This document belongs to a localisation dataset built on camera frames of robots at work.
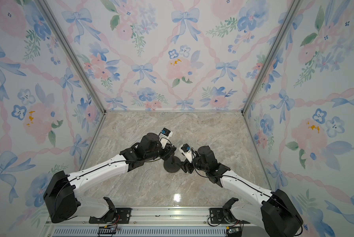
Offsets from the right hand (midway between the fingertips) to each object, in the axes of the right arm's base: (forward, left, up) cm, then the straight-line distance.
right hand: (181, 156), depth 80 cm
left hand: (+3, +3, +6) cm, 7 cm away
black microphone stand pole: (+2, +5, -7) cm, 9 cm away
